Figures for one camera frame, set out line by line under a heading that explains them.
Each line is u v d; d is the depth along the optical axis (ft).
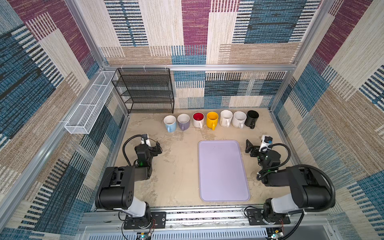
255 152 2.66
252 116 3.45
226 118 3.36
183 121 3.56
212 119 3.35
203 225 2.40
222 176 3.01
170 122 3.35
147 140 2.70
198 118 3.61
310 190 1.47
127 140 2.25
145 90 3.62
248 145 2.78
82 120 3.01
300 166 1.69
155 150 2.82
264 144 2.55
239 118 3.53
